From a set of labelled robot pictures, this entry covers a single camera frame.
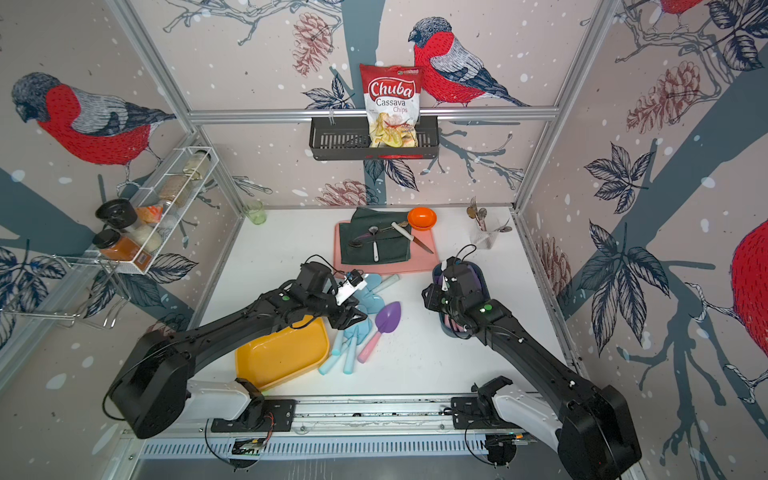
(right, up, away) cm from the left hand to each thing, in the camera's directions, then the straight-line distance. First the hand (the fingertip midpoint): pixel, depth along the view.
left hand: (364, 303), depth 81 cm
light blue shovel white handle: (+2, -3, +13) cm, 13 cm away
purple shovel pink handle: (+6, -8, +9) cm, 13 cm away
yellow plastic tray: (-23, -16, +1) cm, 28 cm away
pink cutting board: (+17, +10, +23) cm, 31 cm away
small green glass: (-47, +28, +36) cm, 65 cm away
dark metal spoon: (-5, +16, +28) cm, 33 cm away
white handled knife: (+15, +18, +29) cm, 37 cm away
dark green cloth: (+8, +15, +29) cm, 33 cm away
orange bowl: (+19, +25, +31) cm, 44 cm away
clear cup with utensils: (+40, +18, +22) cm, 49 cm away
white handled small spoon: (+1, +15, +26) cm, 30 cm away
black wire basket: (-9, +50, +13) cm, 53 cm away
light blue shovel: (-4, -16, 0) cm, 17 cm away
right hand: (+17, +3, +2) cm, 18 cm away
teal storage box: (+24, -8, +2) cm, 26 cm away
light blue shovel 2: (-8, -13, -1) cm, 15 cm away
